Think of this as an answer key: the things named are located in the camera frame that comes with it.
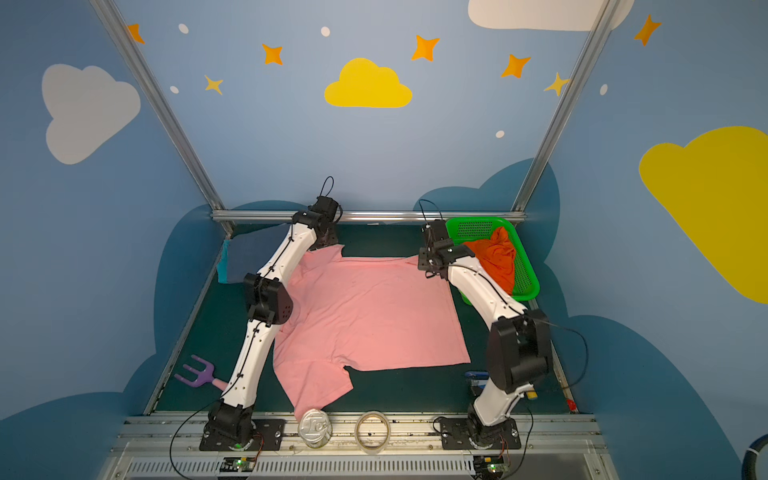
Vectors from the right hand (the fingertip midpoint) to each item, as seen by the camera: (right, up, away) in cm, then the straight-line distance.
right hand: (434, 255), depth 90 cm
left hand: (-36, +6, +15) cm, 39 cm away
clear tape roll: (-22, -45, -15) cm, 53 cm away
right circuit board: (+11, -51, -19) cm, 56 cm away
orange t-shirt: (+26, +1, +17) cm, 31 cm away
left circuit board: (-51, -51, -19) cm, 74 cm away
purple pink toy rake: (-67, -34, -7) cm, 76 cm away
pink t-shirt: (-23, -19, +8) cm, 31 cm away
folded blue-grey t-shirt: (-66, +1, +18) cm, 68 cm away
